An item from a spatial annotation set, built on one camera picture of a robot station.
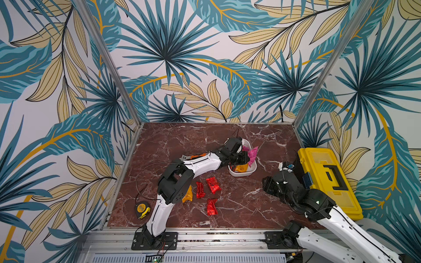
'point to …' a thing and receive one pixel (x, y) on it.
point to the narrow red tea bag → (200, 190)
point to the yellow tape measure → (142, 210)
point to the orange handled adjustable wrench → (185, 157)
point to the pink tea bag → (252, 154)
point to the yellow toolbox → (326, 173)
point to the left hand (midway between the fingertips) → (250, 160)
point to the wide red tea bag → (213, 184)
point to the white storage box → (251, 169)
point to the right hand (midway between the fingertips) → (266, 181)
